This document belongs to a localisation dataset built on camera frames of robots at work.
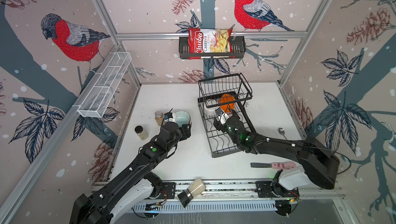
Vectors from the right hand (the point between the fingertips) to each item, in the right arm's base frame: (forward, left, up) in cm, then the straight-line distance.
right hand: (220, 115), depth 84 cm
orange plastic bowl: (+21, -5, -10) cm, 23 cm away
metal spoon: (0, -39, -16) cm, 42 cm away
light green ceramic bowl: (+1, +22, -5) cm, 23 cm away
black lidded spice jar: (-9, +45, -7) cm, 46 cm away
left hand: (-9, +18, +2) cm, 20 cm away
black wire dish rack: (+25, 0, -13) cm, 28 cm away
